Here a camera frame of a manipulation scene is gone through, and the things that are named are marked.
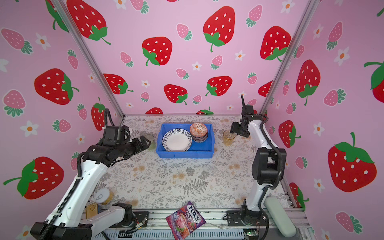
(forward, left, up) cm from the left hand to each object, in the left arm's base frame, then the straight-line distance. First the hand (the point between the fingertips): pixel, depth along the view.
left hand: (144, 144), depth 74 cm
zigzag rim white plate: (+18, -12, -21) cm, 30 cm away
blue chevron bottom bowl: (+23, -27, -15) cm, 39 cm away
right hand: (+18, -51, -10) cm, 55 cm away
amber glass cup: (+21, -49, -21) cm, 57 cm away
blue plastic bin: (+12, -26, -24) cm, 37 cm away
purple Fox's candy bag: (-30, -21, -22) cm, 42 cm away
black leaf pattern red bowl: (+15, -28, -15) cm, 35 cm away
